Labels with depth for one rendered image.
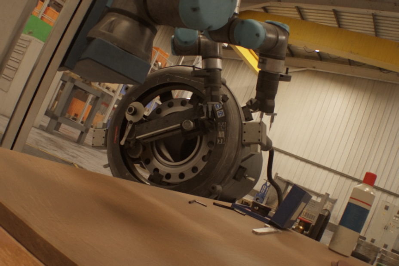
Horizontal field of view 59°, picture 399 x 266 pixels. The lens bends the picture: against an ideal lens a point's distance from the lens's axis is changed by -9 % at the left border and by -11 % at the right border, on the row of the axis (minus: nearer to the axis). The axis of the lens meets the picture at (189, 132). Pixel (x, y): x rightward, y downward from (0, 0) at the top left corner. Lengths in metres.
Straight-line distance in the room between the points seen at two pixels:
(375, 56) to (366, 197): 12.48
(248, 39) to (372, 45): 12.54
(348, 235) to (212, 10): 0.65
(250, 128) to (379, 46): 11.99
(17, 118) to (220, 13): 0.61
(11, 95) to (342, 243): 4.97
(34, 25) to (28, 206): 8.92
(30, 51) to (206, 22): 4.71
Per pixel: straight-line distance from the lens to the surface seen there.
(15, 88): 5.51
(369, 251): 5.75
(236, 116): 1.81
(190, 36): 1.50
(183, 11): 0.90
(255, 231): 0.67
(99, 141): 2.15
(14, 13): 1.00
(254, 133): 1.77
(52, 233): 0.24
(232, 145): 1.76
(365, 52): 13.54
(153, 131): 1.91
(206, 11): 0.90
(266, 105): 1.30
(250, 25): 1.17
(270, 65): 1.28
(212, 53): 1.64
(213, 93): 1.62
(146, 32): 1.02
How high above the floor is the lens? 0.55
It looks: 3 degrees up
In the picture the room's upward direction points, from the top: 24 degrees clockwise
